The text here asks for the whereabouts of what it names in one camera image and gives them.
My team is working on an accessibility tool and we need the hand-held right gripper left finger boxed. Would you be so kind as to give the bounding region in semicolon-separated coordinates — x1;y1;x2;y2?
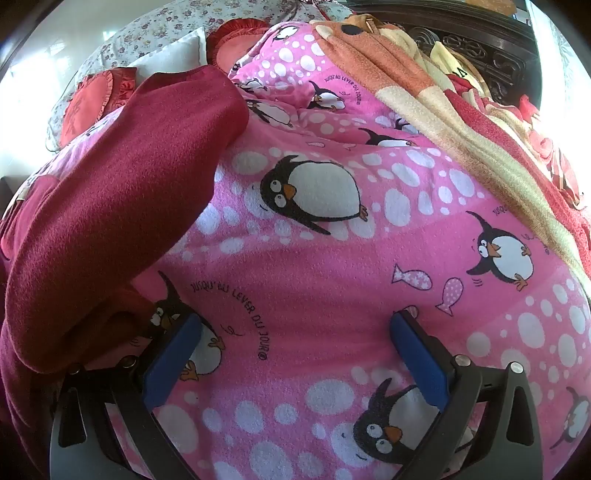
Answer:
50;313;204;480

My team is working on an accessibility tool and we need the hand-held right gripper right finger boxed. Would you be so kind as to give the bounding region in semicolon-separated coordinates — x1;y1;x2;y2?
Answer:
390;310;543;480

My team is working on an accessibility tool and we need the maroon fleece sweater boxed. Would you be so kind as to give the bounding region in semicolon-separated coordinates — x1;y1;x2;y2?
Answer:
0;65;250;480

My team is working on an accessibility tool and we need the pink penguin print blanket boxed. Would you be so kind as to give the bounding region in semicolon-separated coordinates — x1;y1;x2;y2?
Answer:
0;23;591;480

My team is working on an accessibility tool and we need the red floral blanket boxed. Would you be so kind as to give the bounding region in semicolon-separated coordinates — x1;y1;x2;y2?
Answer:
462;88;583;208

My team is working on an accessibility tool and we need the red heart cushion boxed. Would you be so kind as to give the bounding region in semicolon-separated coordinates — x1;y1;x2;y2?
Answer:
206;17;273;70
60;68;139;148

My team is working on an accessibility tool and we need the orange cream striped blanket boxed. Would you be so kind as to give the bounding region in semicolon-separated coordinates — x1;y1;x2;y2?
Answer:
309;14;591;296

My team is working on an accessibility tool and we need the yellow cloth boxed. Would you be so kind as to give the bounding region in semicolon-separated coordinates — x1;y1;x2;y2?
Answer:
429;41;490;99

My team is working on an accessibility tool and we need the white pillow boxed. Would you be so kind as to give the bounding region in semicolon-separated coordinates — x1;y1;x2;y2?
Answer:
124;27;208;88

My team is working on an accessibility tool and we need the dark carved wooden headboard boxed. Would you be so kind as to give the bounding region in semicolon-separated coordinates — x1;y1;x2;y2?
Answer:
351;0;543;102

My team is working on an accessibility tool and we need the floral print pillow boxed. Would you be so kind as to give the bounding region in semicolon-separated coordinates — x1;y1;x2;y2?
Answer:
46;0;356;148

